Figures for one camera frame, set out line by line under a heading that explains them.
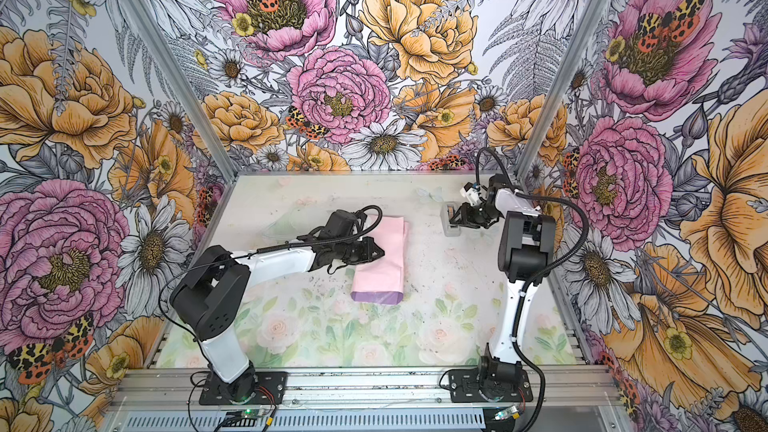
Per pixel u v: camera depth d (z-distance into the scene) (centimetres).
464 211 95
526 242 60
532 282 59
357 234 78
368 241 81
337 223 74
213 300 48
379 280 85
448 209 105
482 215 90
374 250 83
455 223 102
